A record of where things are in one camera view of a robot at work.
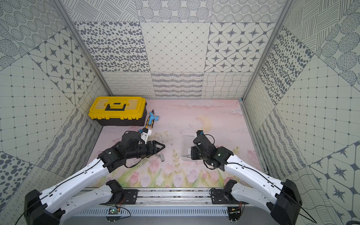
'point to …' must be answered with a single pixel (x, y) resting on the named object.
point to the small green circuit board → (113, 211)
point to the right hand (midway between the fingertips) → (193, 152)
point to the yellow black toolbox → (119, 110)
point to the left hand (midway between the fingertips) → (163, 145)
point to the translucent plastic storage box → (186, 143)
